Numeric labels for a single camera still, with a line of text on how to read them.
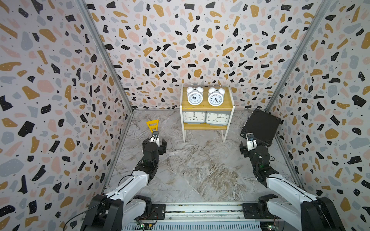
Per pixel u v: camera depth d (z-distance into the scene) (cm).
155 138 71
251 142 72
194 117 89
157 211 74
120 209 43
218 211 76
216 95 73
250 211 73
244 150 78
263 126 110
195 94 73
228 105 78
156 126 109
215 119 89
